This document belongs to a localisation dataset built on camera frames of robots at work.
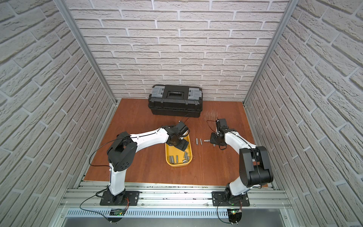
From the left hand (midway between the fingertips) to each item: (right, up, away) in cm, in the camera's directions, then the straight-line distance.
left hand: (184, 144), depth 91 cm
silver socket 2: (+12, +1, +4) cm, 12 cm away
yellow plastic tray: (-5, -8, -3) cm, 10 cm away
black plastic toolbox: (-6, +29, +6) cm, 31 cm away
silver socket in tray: (-8, -9, -4) cm, 12 cm away
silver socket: (+9, +1, +4) cm, 10 cm away
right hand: (+22, +2, +2) cm, 22 cm away
